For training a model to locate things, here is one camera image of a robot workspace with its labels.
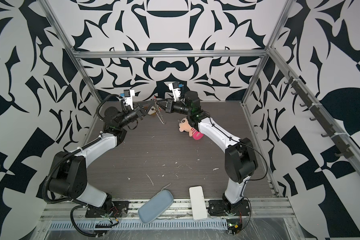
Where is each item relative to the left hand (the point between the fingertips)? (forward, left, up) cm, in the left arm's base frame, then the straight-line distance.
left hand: (155, 98), depth 71 cm
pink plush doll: (+6, -15, -30) cm, 34 cm away
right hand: (0, -1, -2) cm, 2 cm away
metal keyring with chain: (-3, -1, -7) cm, 7 cm away
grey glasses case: (-38, +1, -34) cm, 51 cm away
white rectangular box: (-38, -19, -32) cm, 53 cm away
